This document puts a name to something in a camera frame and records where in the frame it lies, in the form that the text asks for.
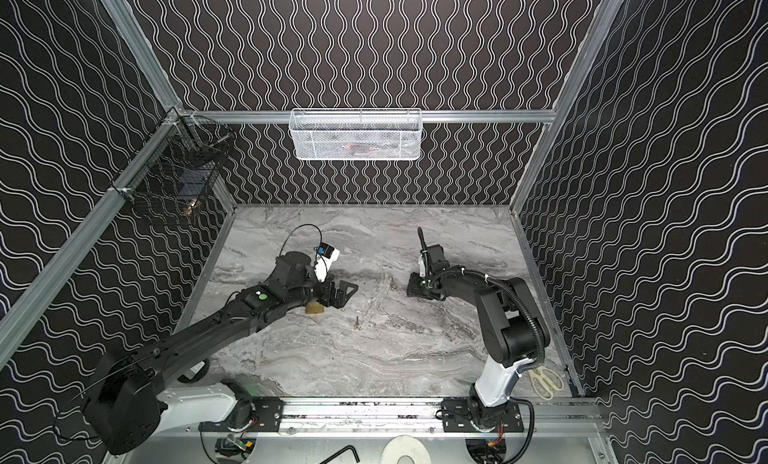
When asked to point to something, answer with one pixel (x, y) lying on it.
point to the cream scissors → (544, 381)
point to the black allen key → (340, 452)
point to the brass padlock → (314, 307)
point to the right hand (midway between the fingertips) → (415, 290)
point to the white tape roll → (405, 445)
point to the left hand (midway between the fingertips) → (353, 283)
